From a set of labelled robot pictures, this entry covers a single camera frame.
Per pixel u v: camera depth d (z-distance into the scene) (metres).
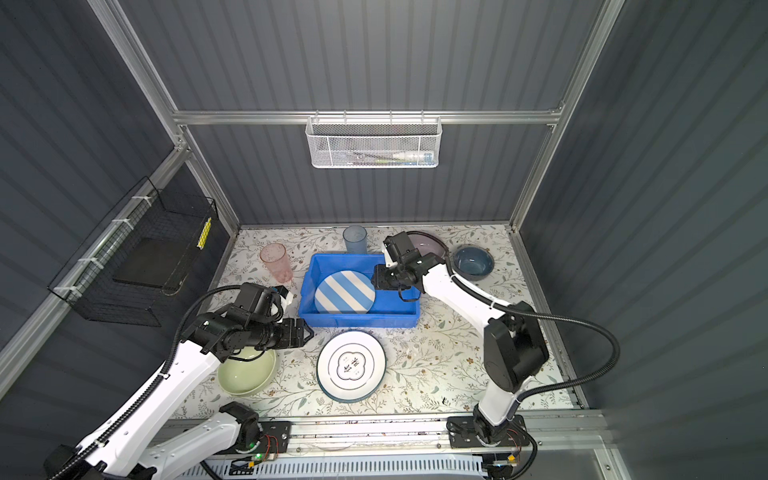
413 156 0.89
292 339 0.64
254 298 0.57
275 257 0.96
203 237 0.82
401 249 0.67
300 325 0.68
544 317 0.43
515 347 0.46
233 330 0.52
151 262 0.77
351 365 0.83
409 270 0.62
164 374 0.44
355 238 1.05
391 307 0.97
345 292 0.99
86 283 0.61
